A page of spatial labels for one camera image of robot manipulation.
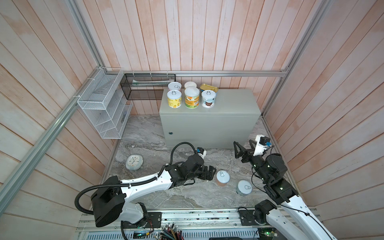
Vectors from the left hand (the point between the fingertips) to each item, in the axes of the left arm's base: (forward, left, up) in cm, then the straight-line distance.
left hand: (208, 172), depth 77 cm
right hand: (+9, -16, +15) cm, 24 cm away
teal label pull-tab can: (-6, -19, -7) cm, 21 cm away
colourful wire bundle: (-26, +19, +1) cm, 32 cm away
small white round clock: (+11, +45, -10) cm, 47 cm away
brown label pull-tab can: (0, -9, -7) cm, 11 cm away
